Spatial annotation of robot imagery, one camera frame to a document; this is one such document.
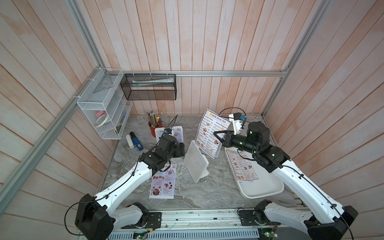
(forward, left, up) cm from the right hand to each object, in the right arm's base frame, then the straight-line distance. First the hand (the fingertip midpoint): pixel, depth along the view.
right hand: (213, 133), depth 66 cm
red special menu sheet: (-12, +27, -34) cm, 45 cm away
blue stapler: (+15, +49, -30) cm, 59 cm away
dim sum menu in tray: (0, -21, -32) cm, 38 cm away
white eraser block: (+15, +53, -30) cm, 62 cm away
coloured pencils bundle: (+27, +36, -21) cm, 49 cm away
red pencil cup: (+20, +36, -21) cm, 46 cm away
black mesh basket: (+48, +41, -8) cm, 63 cm away
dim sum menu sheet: (-1, +3, -5) cm, 6 cm away
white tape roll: (+9, +59, -5) cm, 59 cm away
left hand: (+2, +18, -16) cm, 24 cm away
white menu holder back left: (+13, +19, -15) cm, 28 cm away
